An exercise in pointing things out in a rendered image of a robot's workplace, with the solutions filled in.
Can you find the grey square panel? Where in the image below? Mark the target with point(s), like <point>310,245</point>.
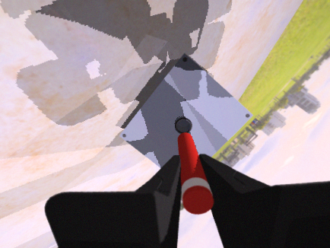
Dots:
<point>187,100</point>

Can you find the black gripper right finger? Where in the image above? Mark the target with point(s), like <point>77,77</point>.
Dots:
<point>251,214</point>

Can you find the red peg with white band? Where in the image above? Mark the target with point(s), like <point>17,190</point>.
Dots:
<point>197,196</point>

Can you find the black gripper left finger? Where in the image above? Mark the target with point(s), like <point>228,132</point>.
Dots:
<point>149,215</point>

